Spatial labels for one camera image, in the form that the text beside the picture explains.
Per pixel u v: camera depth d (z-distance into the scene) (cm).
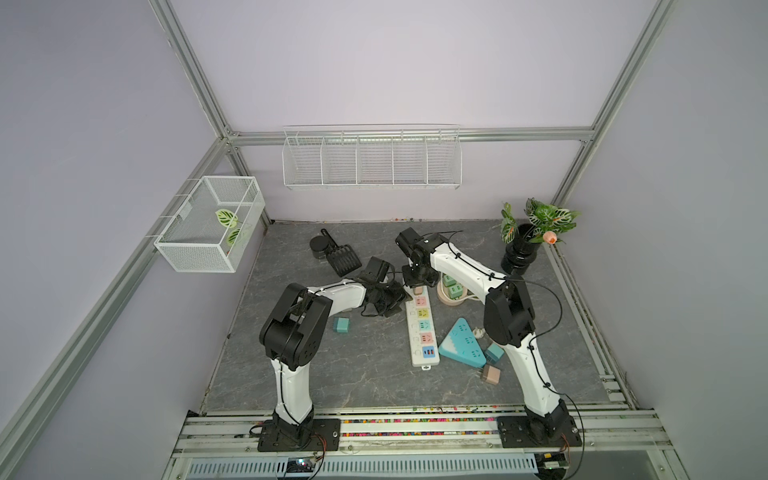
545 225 83
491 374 81
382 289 83
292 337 50
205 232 81
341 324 91
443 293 96
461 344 85
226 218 79
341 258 106
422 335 87
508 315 58
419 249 72
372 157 98
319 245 109
